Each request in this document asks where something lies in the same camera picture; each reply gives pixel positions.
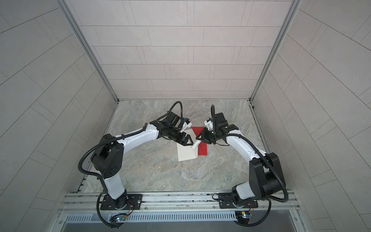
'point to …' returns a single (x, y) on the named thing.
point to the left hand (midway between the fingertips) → (193, 139)
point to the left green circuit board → (118, 218)
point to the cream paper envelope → (189, 142)
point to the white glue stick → (196, 144)
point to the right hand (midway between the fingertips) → (196, 138)
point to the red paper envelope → (202, 147)
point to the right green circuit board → (243, 217)
